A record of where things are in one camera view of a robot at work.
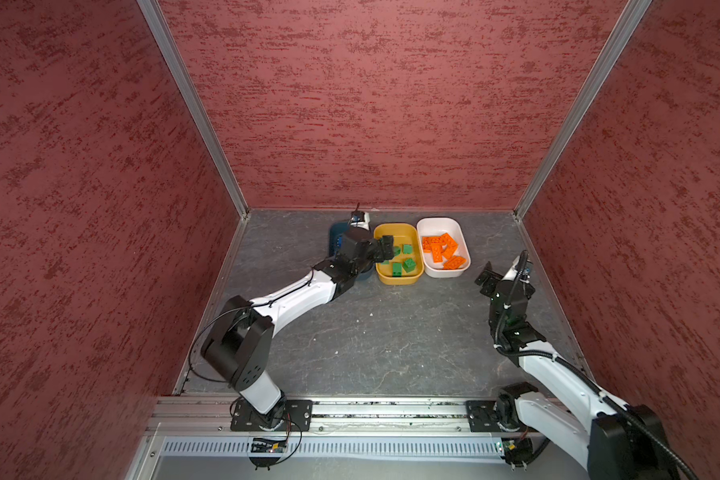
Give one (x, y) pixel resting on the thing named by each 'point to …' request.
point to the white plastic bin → (439, 226)
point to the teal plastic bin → (335, 230)
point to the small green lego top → (396, 250)
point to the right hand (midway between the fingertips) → (498, 273)
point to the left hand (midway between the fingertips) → (381, 243)
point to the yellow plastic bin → (403, 233)
